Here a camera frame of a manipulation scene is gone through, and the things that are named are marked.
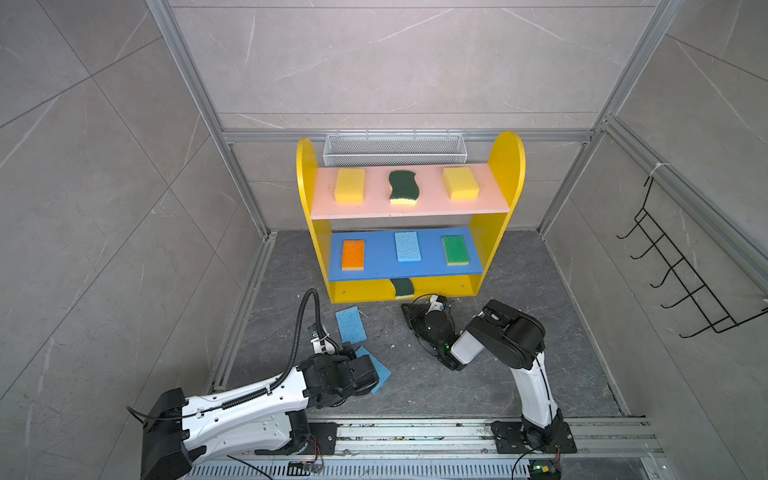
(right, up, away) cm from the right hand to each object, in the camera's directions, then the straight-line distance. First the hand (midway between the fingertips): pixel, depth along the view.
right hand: (398, 304), depth 96 cm
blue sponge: (+3, +19, 0) cm, 19 cm away
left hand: (-16, -9, -18) cm, 25 cm away
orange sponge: (-15, +17, -2) cm, 22 cm away
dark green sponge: (+2, +5, +2) cm, 6 cm away
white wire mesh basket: (-1, +52, +2) cm, 52 cm away
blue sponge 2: (-15, -6, -3) cm, 17 cm away
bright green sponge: (+18, +17, -1) cm, 25 cm away
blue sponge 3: (-5, -18, -12) cm, 22 cm away
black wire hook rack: (+63, +3, -37) cm, 74 cm away
